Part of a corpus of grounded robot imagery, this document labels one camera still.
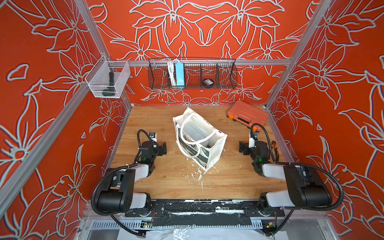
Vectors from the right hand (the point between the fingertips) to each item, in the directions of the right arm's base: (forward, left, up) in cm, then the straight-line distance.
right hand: (248, 139), depth 92 cm
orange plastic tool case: (+23, -5, -1) cm, 23 cm away
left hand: (-2, +58, 0) cm, 58 cm away
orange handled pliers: (-1, -18, -6) cm, 19 cm away
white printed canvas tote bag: (-17, +28, +10) cm, 34 cm away
